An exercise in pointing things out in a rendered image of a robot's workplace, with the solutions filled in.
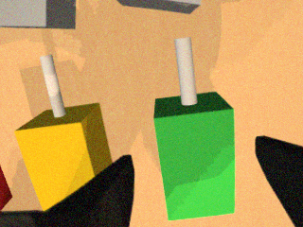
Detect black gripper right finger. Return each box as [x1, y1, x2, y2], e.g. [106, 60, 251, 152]
[255, 135, 303, 227]

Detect yellow block with white pin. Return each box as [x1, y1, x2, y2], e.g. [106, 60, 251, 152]
[14, 54, 113, 211]

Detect red tray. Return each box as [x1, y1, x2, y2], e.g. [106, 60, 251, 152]
[0, 166, 13, 210]

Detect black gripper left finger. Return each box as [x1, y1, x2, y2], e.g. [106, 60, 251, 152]
[0, 155, 134, 227]

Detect green block with grey pin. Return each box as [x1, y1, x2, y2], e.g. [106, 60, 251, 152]
[153, 37, 236, 220]

